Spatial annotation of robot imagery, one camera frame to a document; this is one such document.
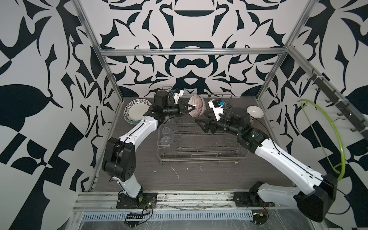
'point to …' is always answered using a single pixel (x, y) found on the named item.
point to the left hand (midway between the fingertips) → (194, 105)
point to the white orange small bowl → (255, 111)
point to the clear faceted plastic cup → (165, 140)
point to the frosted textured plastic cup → (166, 130)
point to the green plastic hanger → (334, 166)
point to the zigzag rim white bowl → (135, 108)
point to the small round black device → (259, 218)
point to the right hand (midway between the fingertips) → (201, 114)
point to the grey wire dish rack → (181, 140)
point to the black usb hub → (134, 216)
